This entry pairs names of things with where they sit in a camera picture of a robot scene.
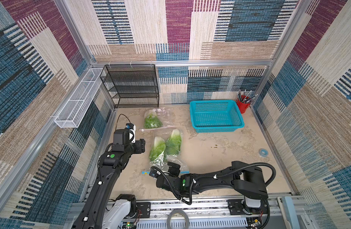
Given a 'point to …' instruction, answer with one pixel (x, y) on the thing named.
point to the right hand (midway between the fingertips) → (169, 168)
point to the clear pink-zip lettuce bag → (158, 117)
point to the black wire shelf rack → (132, 86)
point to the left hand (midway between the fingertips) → (139, 141)
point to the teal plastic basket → (215, 116)
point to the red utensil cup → (242, 103)
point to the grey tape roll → (175, 211)
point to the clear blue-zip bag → (161, 161)
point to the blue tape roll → (263, 152)
